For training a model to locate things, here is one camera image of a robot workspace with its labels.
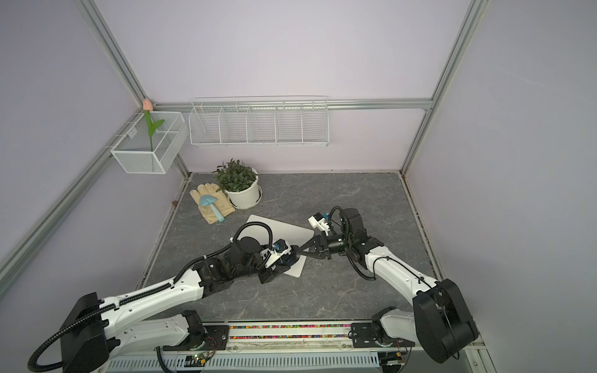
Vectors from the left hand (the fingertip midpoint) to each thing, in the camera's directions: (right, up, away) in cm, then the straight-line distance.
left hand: (283, 259), depth 76 cm
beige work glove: (-32, +18, +32) cm, 48 cm away
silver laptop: (+3, +4, +22) cm, 23 cm away
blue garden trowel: (-39, +19, +31) cm, 53 cm away
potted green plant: (-19, +27, +18) cm, 37 cm away
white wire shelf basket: (-13, +53, +22) cm, 59 cm away
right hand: (+5, +3, -5) cm, 8 cm away
